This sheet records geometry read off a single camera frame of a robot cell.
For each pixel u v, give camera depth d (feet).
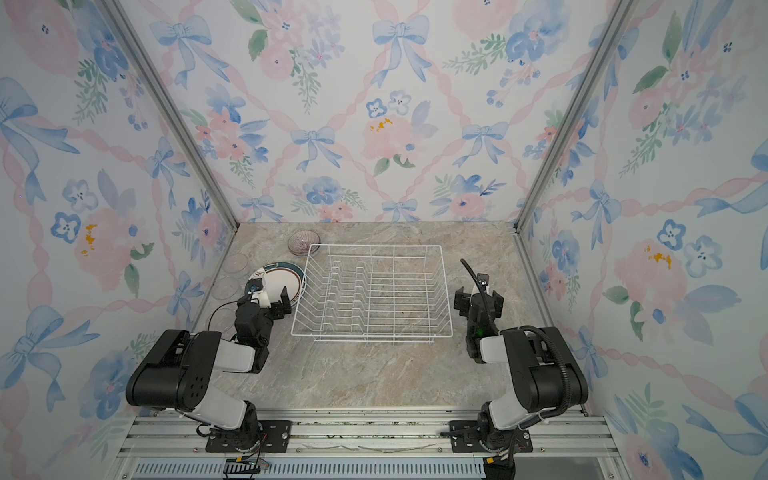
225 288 3.22
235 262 3.37
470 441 2.40
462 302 2.80
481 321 2.34
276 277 3.29
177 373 1.46
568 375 1.42
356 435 2.50
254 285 2.56
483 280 2.61
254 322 2.31
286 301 2.81
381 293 3.31
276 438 2.43
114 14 2.25
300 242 3.60
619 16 2.27
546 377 1.48
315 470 2.31
